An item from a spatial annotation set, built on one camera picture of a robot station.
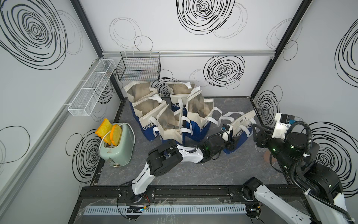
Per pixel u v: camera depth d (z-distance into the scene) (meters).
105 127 0.78
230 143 0.71
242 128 0.74
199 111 1.01
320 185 0.34
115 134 0.74
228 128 0.70
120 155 0.73
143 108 0.85
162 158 0.48
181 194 0.75
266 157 0.49
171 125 0.92
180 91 0.99
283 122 0.45
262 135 0.49
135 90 0.91
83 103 0.71
